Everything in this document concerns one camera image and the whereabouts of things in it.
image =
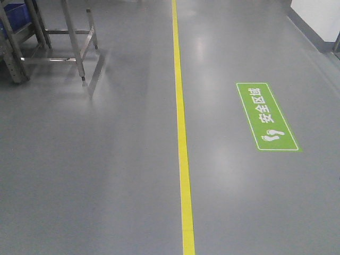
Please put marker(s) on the blue plastic bin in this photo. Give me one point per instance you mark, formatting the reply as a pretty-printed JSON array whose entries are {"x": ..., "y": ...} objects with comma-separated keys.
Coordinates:
[{"x": 18, "y": 16}]

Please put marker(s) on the steel rack perforated posts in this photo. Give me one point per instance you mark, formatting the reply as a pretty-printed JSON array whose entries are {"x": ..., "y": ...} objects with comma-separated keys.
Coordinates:
[{"x": 16, "y": 69}]

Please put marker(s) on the steel frame leg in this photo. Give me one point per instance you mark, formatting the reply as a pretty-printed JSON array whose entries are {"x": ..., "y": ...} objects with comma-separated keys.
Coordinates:
[{"x": 338, "y": 45}]

